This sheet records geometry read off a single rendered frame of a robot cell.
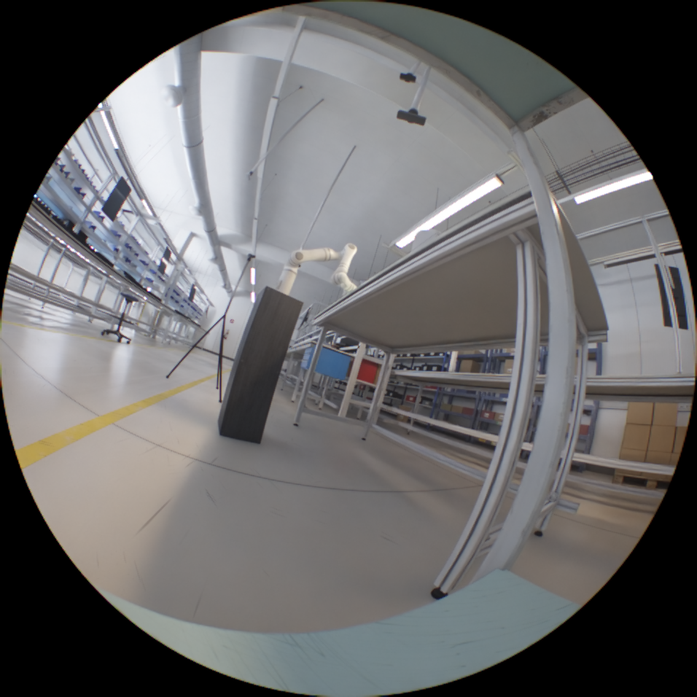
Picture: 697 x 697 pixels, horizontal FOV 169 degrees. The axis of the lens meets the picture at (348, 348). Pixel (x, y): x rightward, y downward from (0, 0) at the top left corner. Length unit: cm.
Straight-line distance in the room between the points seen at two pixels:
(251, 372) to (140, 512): 91
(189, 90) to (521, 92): 377
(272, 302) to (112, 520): 119
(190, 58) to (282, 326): 357
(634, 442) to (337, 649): 362
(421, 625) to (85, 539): 56
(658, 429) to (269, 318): 411
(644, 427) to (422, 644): 360
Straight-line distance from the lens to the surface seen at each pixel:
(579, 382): 124
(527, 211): 63
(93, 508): 69
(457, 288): 106
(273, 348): 130
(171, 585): 55
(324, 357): 320
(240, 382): 128
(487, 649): 20
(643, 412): 370
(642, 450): 369
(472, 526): 58
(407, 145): 383
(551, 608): 27
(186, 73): 390
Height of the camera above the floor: 45
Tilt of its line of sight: 9 degrees up
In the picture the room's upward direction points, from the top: 16 degrees clockwise
